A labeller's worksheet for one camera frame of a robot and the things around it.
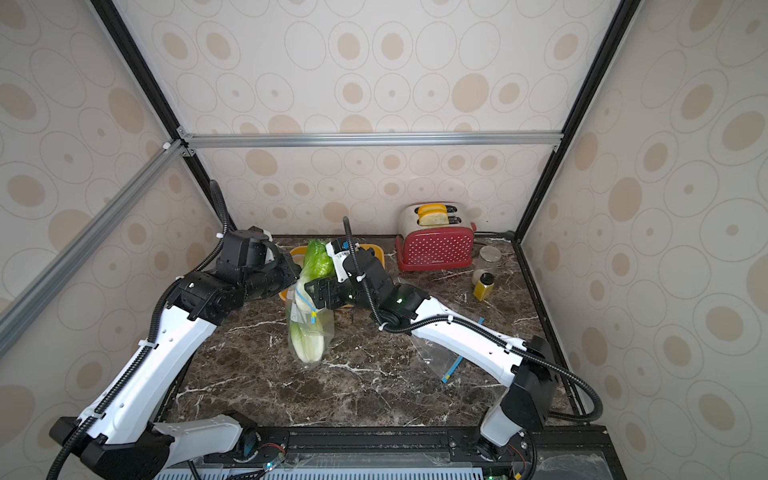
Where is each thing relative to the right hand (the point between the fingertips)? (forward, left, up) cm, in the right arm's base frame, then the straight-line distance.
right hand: (327, 277), depth 70 cm
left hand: (+1, +3, +3) cm, 5 cm away
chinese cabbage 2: (-6, +8, -21) cm, 24 cm away
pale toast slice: (+34, -27, -11) cm, 45 cm away
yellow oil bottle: (+16, -44, -24) cm, 53 cm away
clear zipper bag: (-6, +6, -3) cm, 9 cm away
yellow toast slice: (+37, -26, -9) cm, 46 cm away
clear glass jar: (+24, -46, -17) cm, 55 cm away
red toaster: (+27, -24, -18) cm, 40 cm away
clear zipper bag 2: (-6, -30, -30) cm, 43 cm away
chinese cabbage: (0, +1, +5) cm, 5 cm away
